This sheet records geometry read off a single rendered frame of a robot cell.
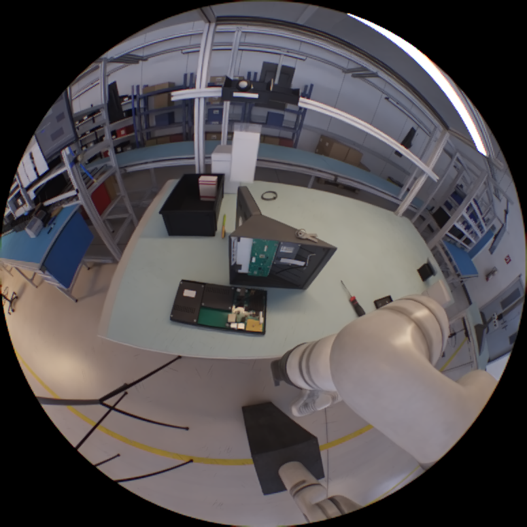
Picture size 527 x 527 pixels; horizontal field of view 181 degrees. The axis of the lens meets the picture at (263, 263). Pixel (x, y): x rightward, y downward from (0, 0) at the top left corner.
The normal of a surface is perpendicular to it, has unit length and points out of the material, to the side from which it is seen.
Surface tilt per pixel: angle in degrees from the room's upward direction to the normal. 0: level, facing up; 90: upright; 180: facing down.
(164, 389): 0
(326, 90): 90
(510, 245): 90
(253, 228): 0
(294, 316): 0
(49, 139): 101
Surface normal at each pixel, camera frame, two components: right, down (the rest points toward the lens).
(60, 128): 0.44, 0.85
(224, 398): 0.15, -0.58
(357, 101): 0.07, 0.82
